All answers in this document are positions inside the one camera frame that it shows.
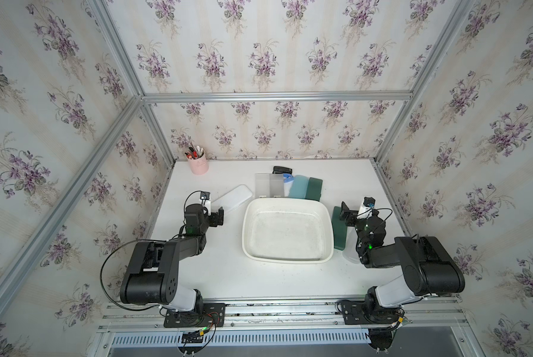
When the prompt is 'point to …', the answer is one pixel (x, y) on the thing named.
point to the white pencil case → (232, 198)
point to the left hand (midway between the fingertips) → (212, 207)
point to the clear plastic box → (269, 185)
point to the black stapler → (281, 169)
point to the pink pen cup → (198, 162)
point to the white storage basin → (288, 230)
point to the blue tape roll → (288, 178)
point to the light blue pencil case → (299, 186)
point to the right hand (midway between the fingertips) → (357, 203)
